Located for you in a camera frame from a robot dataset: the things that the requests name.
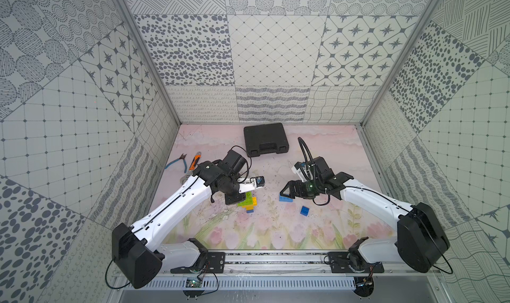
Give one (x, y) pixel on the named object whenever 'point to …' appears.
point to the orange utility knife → (194, 161)
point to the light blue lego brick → (281, 199)
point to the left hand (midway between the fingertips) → (246, 192)
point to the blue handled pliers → (182, 157)
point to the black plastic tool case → (264, 139)
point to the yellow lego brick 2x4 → (250, 207)
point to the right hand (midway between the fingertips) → (289, 196)
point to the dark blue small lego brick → (250, 211)
